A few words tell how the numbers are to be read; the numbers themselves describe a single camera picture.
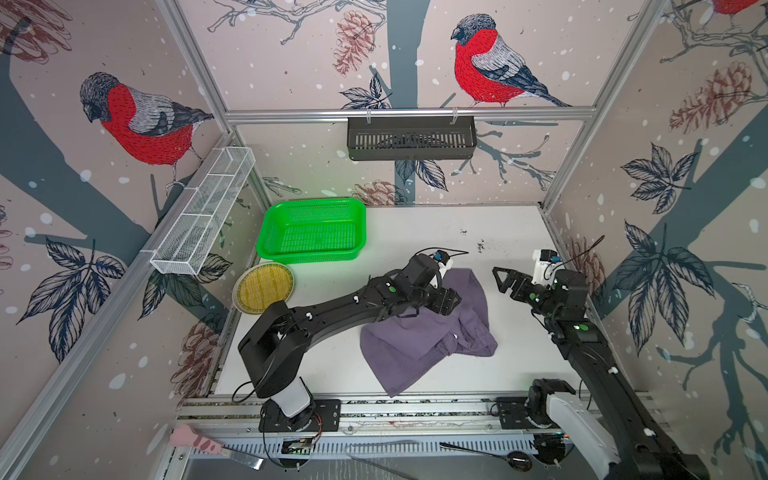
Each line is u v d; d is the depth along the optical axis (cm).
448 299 70
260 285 98
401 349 81
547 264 68
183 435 69
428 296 68
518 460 67
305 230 114
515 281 71
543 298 67
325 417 73
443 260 72
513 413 73
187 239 72
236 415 75
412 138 104
